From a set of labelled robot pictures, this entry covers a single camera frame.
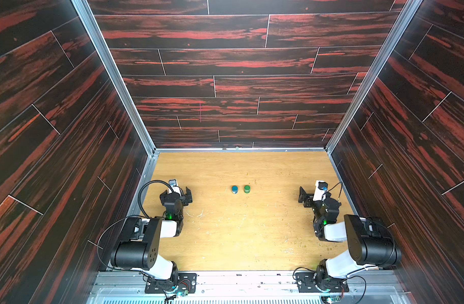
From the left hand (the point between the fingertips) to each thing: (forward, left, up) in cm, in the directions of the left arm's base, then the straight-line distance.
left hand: (178, 189), depth 93 cm
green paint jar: (+5, -35, -7) cm, 36 cm away
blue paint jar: (+5, -28, -7) cm, 29 cm away
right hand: (+1, -68, +2) cm, 68 cm away
